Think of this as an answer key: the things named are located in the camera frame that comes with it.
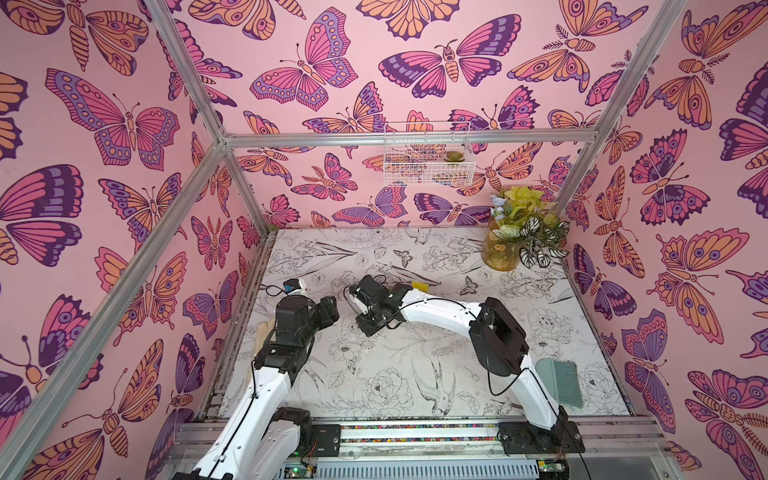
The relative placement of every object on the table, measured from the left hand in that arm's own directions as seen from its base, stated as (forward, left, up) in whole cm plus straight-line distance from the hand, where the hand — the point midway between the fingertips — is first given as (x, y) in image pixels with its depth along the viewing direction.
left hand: (329, 299), depth 82 cm
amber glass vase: (+22, -54, -7) cm, 58 cm away
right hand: (0, -9, -12) cm, 15 cm away
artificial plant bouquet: (+27, -59, +6) cm, 66 cm away
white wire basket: (+43, -29, +18) cm, 55 cm away
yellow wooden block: (+15, -28, -15) cm, 35 cm away
